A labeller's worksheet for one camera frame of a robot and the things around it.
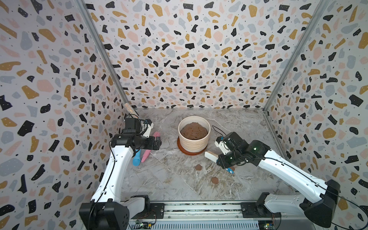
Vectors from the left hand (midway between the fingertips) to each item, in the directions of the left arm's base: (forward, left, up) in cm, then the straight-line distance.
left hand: (153, 141), depth 78 cm
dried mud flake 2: (-14, -34, -21) cm, 43 cm away
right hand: (-12, -34, -3) cm, 36 cm away
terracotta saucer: (+6, -13, -19) cm, 24 cm away
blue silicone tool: (-2, +14, -17) cm, 22 cm away
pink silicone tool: (+3, +9, -18) cm, 20 cm away
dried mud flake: (-6, -25, -21) cm, 33 cm away
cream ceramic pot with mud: (+12, -22, -9) cm, 27 cm away
